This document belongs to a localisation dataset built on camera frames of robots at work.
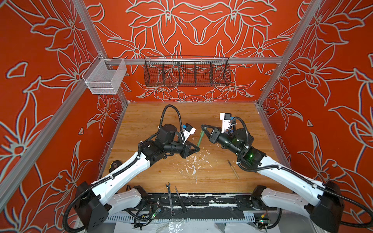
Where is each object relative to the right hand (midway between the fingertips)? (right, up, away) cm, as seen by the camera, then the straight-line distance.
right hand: (198, 129), depth 65 cm
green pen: (+2, -3, +1) cm, 4 cm away
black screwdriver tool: (-7, -41, +6) cm, 42 cm away
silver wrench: (-12, -42, +5) cm, 44 cm away
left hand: (0, -8, +2) cm, 8 cm away
